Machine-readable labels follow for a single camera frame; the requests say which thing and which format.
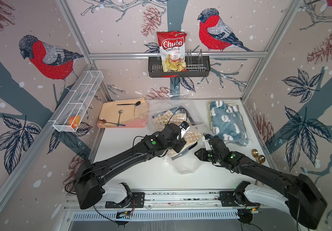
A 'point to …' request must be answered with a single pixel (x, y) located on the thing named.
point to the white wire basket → (77, 101)
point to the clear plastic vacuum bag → (187, 161)
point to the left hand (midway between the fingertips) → (186, 136)
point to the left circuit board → (123, 214)
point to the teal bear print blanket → (227, 124)
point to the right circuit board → (254, 210)
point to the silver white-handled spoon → (134, 114)
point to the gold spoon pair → (255, 152)
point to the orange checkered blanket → (190, 137)
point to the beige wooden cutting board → (117, 112)
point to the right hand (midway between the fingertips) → (195, 153)
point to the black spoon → (136, 103)
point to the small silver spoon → (120, 111)
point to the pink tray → (140, 122)
